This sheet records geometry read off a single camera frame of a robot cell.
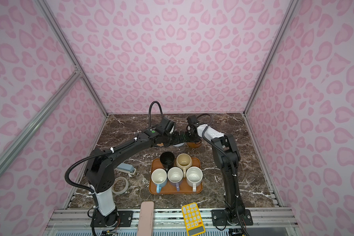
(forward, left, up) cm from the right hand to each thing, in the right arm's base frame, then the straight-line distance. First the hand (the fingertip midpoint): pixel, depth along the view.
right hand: (189, 138), depth 102 cm
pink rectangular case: (-49, +21, +1) cm, 53 cm away
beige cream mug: (-17, +3, 0) cm, 17 cm away
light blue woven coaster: (-5, +7, -1) cm, 8 cm away
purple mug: (-27, +8, -1) cm, 28 cm away
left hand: (-10, +4, +14) cm, 17 cm away
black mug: (-18, +13, +3) cm, 22 cm away
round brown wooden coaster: (-4, -3, -2) cm, 5 cm away
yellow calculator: (-48, -2, -1) cm, 48 cm away
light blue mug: (-27, +17, 0) cm, 32 cm away
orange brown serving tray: (-33, +12, -2) cm, 35 cm away
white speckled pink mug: (-26, -3, -1) cm, 26 cm away
